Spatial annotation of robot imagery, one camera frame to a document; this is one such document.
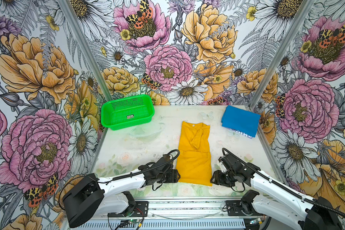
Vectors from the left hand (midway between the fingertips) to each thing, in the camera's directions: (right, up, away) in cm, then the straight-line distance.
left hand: (173, 180), depth 82 cm
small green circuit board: (-19, -15, -11) cm, 27 cm away
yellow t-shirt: (+13, +11, +11) cm, 20 cm away
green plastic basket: (-46, +39, +36) cm, 71 cm away
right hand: (+23, -2, -4) cm, 23 cm away
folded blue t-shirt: (+49, +34, +25) cm, 65 cm away
